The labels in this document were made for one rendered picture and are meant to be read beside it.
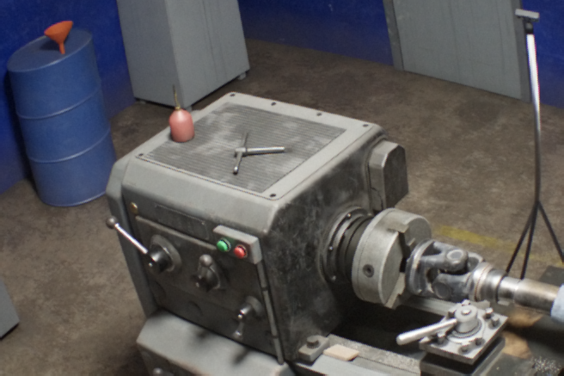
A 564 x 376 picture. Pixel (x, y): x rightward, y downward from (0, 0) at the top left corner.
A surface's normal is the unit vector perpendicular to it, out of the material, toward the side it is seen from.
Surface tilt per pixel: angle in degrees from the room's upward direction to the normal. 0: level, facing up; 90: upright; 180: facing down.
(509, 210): 0
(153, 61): 90
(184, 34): 90
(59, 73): 90
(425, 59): 90
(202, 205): 45
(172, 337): 32
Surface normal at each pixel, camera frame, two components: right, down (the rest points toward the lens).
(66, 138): 0.31, 0.40
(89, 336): -0.16, -0.87
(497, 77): -0.64, 0.45
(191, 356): -0.47, -0.50
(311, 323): 0.75, 0.20
